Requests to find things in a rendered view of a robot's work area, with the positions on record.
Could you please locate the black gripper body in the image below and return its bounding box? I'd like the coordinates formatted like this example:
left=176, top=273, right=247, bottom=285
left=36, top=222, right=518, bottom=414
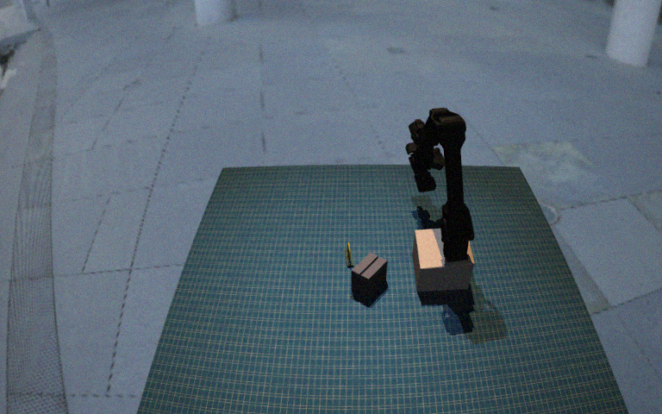
left=405, top=142, right=436, bottom=192

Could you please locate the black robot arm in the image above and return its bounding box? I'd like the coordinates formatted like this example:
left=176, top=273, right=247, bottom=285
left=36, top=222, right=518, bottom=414
left=409, top=108, right=475, bottom=262

